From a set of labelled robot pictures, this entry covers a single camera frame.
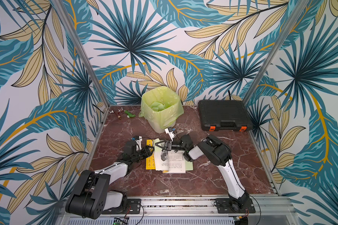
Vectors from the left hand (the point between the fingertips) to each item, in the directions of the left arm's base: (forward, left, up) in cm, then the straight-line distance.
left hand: (152, 150), depth 88 cm
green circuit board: (-37, +15, -7) cm, 41 cm away
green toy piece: (+31, +21, -3) cm, 38 cm away
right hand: (+2, -2, +4) cm, 5 cm away
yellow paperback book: (-6, -10, -2) cm, 12 cm away
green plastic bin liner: (+19, -13, +19) cm, 30 cm away
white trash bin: (+13, -4, +9) cm, 16 cm away
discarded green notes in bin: (+32, -1, +7) cm, 32 cm away
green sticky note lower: (-9, -23, -3) cm, 24 cm away
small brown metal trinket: (+30, +29, -4) cm, 41 cm away
